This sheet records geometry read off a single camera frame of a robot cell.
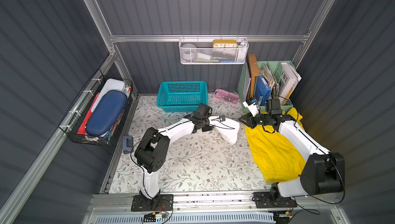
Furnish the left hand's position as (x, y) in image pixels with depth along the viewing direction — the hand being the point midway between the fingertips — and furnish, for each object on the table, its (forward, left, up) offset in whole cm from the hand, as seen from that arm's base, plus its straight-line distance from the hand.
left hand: (213, 120), depth 92 cm
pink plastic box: (+28, -14, -8) cm, 32 cm away
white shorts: (-15, -5, +13) cm, 21 cm away
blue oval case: (-10, +49, +23) cm, 55 cm away
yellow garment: (-21, -36, -8) cm, 43 cm away
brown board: (+18, -23, +22) cm, 37 cm away
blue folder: (+17, -32, +9) cm, 37 cm away
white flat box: (+5, +54, +24) cm, 60 cm away
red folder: (-18, +59, +20) cm, 65 cm away
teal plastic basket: (+31, +22, -10) cm, 39 cm away
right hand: (-3, -17, +7) cm, 19 cm away
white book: (+20, -47, +15) cm, 53 cm away
